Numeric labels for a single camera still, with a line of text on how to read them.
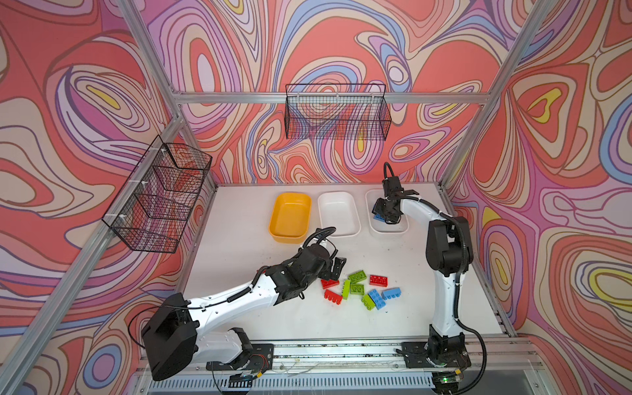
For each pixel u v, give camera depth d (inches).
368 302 32.5
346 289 33.5
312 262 22.8
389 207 32.5
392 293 33.2
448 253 22.6
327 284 34.8
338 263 27.8
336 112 37.8
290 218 42.0
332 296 33.1
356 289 33.9
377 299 33.0
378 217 39.5
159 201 30.7
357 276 34.8
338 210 42.7
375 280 34.8
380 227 39.3
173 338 15.8
